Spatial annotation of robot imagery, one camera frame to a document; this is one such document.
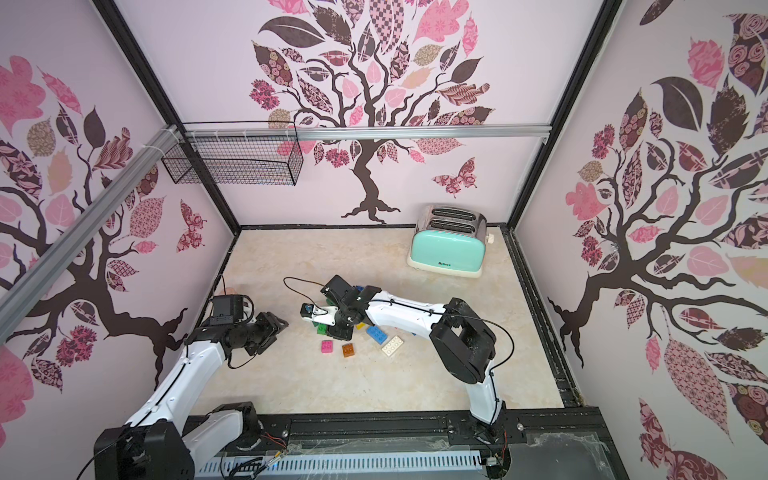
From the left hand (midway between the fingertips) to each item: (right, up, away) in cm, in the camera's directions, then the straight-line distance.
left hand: (286, 334), depth 84 cm
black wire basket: (-20, +54, +11) cm, 59 cm away
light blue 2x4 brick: (+26, -1, +6) cm, 26 cm away
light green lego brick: (+12, +3, -8) cm, 15 cm away
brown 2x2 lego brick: (+17, -6, +3) cm, 19 cm away
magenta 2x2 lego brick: (+11, -5, +3) cm, 12 cm away
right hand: (+13, +3, +1) cm, 13 cm away
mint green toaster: (+49, +28, +10) cm, 57 cm away
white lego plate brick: (+31, -5, +4) cm, 31 cm away
